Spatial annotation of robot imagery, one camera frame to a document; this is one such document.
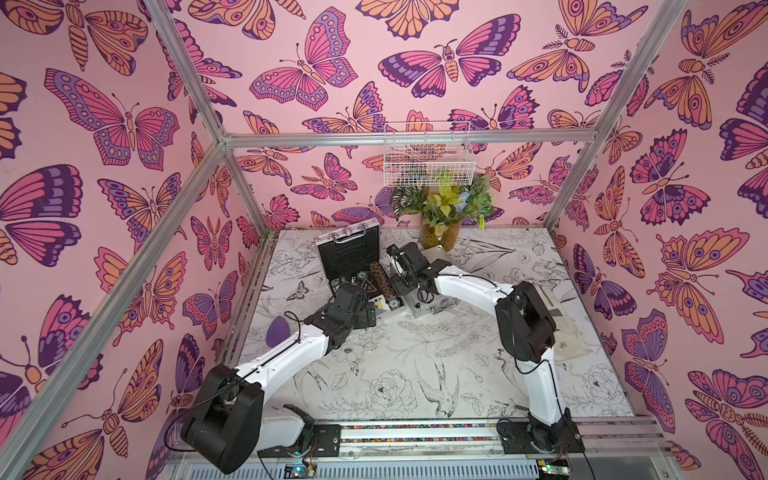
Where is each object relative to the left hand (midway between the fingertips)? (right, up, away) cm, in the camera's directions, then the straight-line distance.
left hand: (361, 307), depth 89 cm
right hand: (+13, +9, +9) cm, 19 cm away
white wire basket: (+21, +48, +7) cm, 53 cm away
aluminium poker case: (-4, +15, +8) cm, 18 cm away
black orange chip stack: (+6, +6, +11) cm, 14 cm away
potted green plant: (+25, +30, +6) cm, 39 cm away
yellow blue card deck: (+6, 0, +7) cm, 9 cm away
